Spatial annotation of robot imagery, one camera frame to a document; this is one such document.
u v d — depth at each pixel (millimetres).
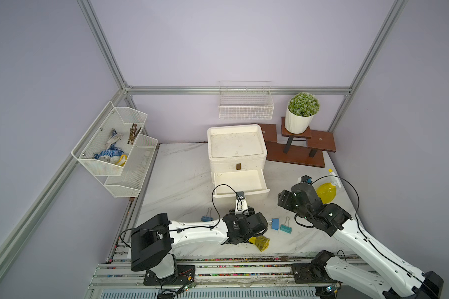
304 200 564
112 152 705
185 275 730
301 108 839
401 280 396
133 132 818
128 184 823
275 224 875
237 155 835
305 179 682
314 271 652
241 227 585
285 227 864
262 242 801
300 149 1152
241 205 680
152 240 443
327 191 884
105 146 730
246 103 980
